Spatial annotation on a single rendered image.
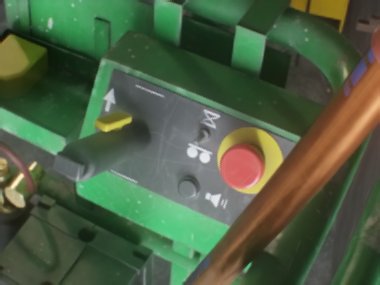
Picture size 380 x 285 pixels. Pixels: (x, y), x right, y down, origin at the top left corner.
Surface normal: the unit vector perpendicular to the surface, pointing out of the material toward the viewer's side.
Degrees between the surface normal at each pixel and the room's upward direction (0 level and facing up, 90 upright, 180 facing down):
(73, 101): 0
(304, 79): 0
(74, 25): 90
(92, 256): 0
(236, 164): 58
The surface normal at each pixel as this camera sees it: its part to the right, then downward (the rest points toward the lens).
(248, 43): -0.45, 0.64
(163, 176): -0.35, 0.18
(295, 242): 0.21, -0.61
